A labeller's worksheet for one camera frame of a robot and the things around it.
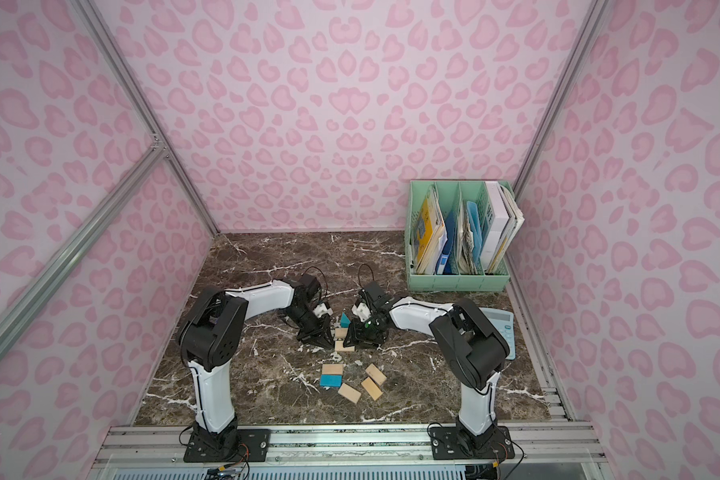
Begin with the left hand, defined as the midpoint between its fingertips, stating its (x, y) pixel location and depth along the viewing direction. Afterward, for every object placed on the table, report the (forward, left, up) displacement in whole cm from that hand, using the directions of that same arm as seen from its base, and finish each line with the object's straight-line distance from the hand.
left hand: (335, 342), depth 90 cm
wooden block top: (+3, -2, 0) cm, 4 cm away
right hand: (-1, -4, +1) cm, 4 cm away
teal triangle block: (+6, -3, +1) cm, 7 cm away
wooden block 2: (-9, -12, 0) cm, 15 cm away
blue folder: (+26, -42, +23) cm, 54 cm away
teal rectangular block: (-11, 0, -1) cm, 11 cm away
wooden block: (-1, -1, 0) cm, 2 cm away
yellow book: (+28, -29, +19) cm, 45 cm away
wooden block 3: (-13, -11, -1) cm, 17 cm away
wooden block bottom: (-15, -5, 0) cm, 15 cm away
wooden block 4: (-8, 0, 0) cm, 8 cm away
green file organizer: (+24, -37, +21) cm, 49 cm away
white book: (+27, -51, +20) cm, 61 cm away
